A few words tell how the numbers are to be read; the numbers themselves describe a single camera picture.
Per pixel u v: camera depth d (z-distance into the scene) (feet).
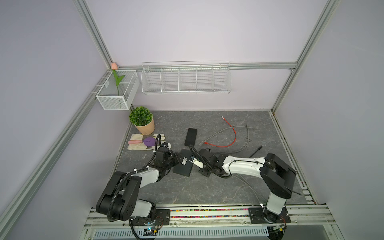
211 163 2.23
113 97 2.53
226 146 3.33
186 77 3.53
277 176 1.52
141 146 3.26
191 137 3.44
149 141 3.32
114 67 2.93
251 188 2.64
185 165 2.93
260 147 3.24
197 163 2.59
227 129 3.56
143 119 3.18
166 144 2.82
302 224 2.38
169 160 2.63
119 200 1.41
